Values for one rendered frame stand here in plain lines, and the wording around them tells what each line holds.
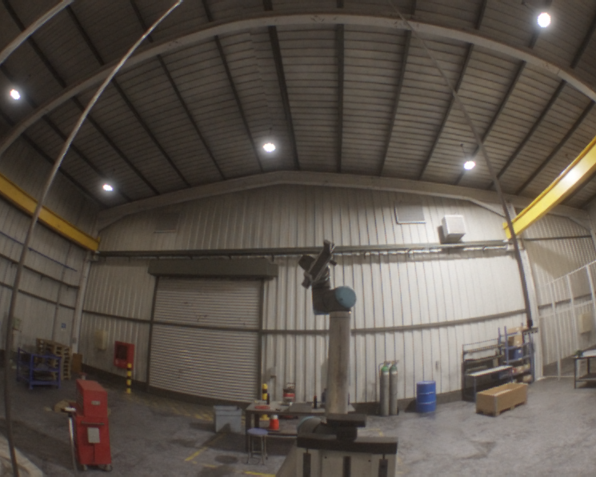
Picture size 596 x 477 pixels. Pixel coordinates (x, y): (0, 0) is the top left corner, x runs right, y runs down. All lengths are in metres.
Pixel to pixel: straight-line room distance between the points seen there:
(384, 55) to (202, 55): 4.49
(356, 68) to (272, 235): 5.90
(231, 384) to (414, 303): 6.21
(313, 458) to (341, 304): 0.58
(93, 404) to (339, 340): 3.47
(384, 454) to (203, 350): 8.49
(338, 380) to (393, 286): 7.84
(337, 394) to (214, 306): 8.23
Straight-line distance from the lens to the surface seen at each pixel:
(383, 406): 8.11
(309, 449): 1.02
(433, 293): 9.19
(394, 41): 7.03
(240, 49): 7.42
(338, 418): 0.95
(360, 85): 7.61
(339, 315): 1.05
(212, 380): 9.11
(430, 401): 8.22
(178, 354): 9.60
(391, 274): 8.88
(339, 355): 1.04
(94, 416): 4.08
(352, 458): 1.03
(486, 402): 7.45
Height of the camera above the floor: 2.11
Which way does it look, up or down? 23 degrees up
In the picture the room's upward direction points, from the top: 1 degrees clockwise
